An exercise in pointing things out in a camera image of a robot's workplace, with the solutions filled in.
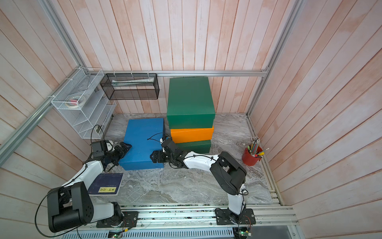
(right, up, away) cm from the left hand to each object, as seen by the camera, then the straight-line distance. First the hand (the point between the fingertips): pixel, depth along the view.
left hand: (129, 151), depth 89 cm
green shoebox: (+45, +2, +2) cm, 45 cm away
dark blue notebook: (-11, -18, -6) cm, 22 cm away
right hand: (+17, -3, -3) cm, 17 cm away
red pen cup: (+72, -4, -4) cm, 73 cm away
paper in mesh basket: (-5, +43, +1) cm, 43 cm away
